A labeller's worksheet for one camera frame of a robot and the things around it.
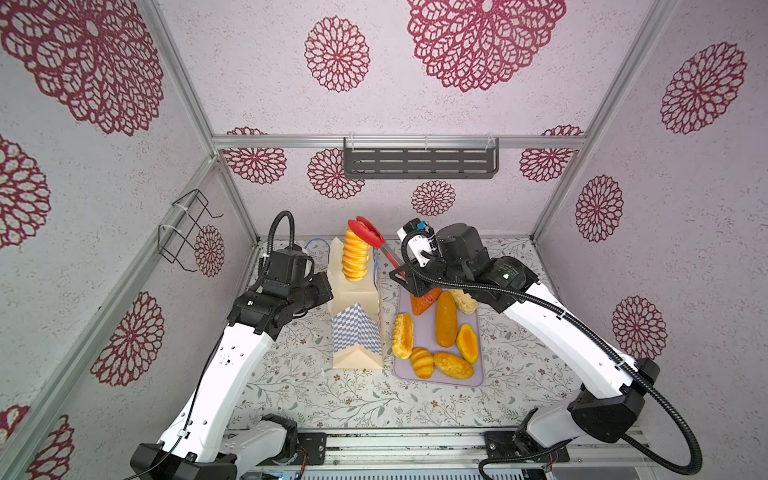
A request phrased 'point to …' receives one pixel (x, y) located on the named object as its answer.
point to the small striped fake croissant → (423, 362)
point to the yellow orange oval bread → (467, 342)
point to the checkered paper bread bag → (355, 312)
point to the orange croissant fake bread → (419, 304)
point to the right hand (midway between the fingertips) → (394, 266)
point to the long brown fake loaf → (446, 319)
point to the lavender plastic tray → (405, 376)
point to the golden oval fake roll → (453, 367)
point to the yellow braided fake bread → (403, 336)
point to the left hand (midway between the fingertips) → (330, 291)
